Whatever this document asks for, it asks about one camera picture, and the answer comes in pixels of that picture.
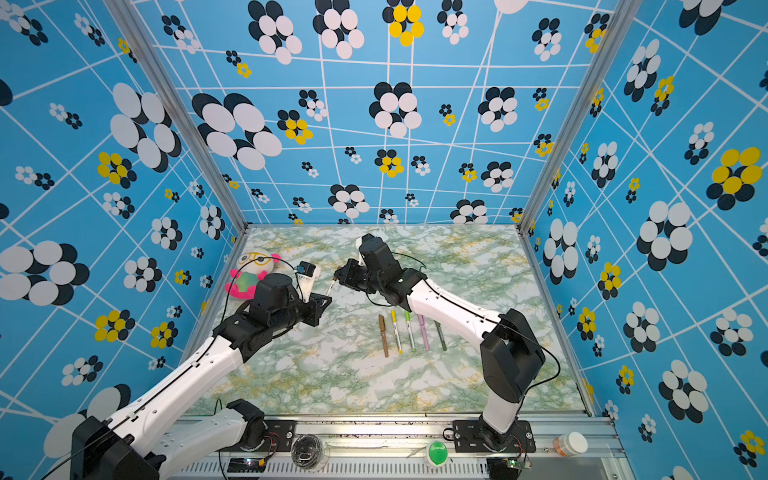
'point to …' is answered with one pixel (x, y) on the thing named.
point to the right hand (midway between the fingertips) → (335, 276)
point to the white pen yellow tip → (394, 320)
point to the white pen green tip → (408, 320)
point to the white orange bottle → (570, 443)
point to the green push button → (437, 453)
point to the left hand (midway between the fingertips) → (331, 295)
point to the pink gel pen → (421, 320)
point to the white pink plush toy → (254, 264)
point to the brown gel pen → (384, 333)
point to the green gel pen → (438, 324)
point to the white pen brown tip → (331, 285)
